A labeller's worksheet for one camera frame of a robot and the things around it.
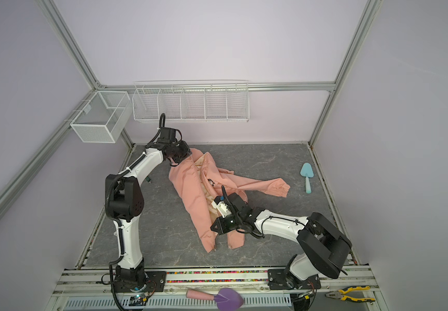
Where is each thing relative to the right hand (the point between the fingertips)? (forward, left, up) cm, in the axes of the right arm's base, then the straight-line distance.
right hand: (211, 230), depth 81 cm
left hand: (+37, +11, +9) cm, 40 cm away
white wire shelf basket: (+63, -4, +21) cm, 67 cm away
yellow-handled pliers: (-22, -48, -5) cm, 53 cm away
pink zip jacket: (+24, +8, +3) cm, 25 cm away
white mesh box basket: (+51, +58, +20) cm, 79 cm away
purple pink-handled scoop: (-23, -6, -6) cm, 25 cm away
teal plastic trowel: (+36, -51, -7) cm, 63 cm away
